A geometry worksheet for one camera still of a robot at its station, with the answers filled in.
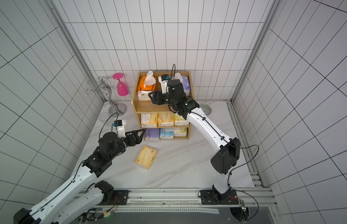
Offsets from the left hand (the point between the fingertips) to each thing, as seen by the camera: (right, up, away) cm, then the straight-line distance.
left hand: (138, 133), depth 76 cm
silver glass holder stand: (-29, +14, +37) cm, 49 cm away
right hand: (+5, +21, -4) cm, 22 cm away
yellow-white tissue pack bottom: (+24, -2, +16) cm, 29 cm away
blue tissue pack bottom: (+15, -3, +16) cm, 22 cm away
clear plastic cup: (-34, +9, +28) cm, 45 cm away
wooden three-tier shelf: (+10, +6, +5) cm, 13 cm away
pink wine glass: (-20, +29, +29) cm, 45 cm away
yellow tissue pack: (+3, -16, +7) cm, 18 cm away
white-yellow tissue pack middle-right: (+23, +7, +4) cm, 25 cm away
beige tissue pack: (+3, +7, +4) cm, 8 cm away
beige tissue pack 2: (+15, +8, +4) cm, 17 cm away
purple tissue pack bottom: (+5, -3, +15) cm, 16 cm away
